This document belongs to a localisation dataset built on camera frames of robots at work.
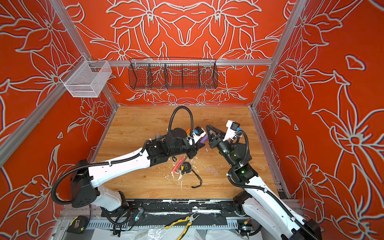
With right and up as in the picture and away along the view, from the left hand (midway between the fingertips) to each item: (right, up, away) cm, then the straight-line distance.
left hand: (203, 139), depth 70 cm
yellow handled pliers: (-6, -38, -1) cm, 38 cm away
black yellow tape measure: (-58, -39, -3) cm, 70 cm away
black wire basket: (-21, +41, +30) cm, 55 cm away
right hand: (0, +6, -5) cm, 7 cm away
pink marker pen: (-14, -18, +17) cm, 28 cm away
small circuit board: (+20, -41, -2) cm, 46 cm away
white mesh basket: (-72, +35, +22) cm, 83 cm away
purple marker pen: (0, +1, -4) cm, 4 cm away
